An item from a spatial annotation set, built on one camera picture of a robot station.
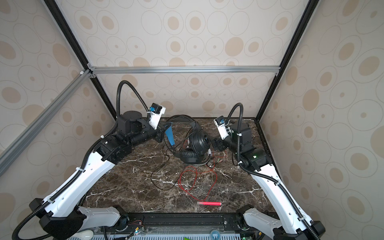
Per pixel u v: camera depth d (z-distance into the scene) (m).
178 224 0.75
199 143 0.53
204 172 0.92
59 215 0.38
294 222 0.38
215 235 0.70
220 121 0.58
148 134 0.54
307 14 0.70
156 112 0.52
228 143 0.57
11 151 0.52
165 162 0.95
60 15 0.70
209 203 0.80
